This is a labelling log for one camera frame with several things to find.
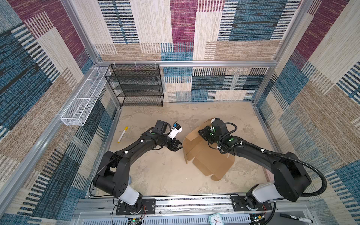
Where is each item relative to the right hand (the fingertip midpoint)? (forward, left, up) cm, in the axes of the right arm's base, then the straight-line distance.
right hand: (199, 132), depth 87 cm
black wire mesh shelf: (+42, +46, +4) cm, 62 cm away
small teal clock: (-42, -6, -12) cm, 44 cm away
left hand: (-5, +12, -4) cm, 14 cm away
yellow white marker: (+7, +53, -13) cm, 55 cm away
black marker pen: (-42, -45, -12) cm, 63 cm away
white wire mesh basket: (+17, +76, +7) cm, 78 cm away
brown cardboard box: (-9, -5, -13) cm, 17 cm away
